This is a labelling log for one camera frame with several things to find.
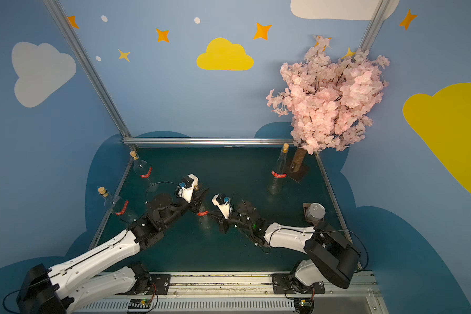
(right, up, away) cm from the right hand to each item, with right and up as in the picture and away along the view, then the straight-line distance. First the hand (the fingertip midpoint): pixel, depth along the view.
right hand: (211, 211), depth 78 cm
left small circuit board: (-27, -34, -5) cm, 44 cm away
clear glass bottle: (-5, -7, +10) cm, 13 cm away
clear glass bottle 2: (+31, +7, +26) cm, 41 cm away
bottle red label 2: (+29, +14, +10) cm, 34 cm away
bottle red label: (-3, -1, -1) cm, 4 cm away
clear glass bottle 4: (-39, +2, +2) cm, 39 cm away
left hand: (-2, +12, -5) cm, 13 cm away
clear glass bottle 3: (-33, +17, +11) cm, 39 cm away
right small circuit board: (+37, -35, -5) cm, 51 cm away
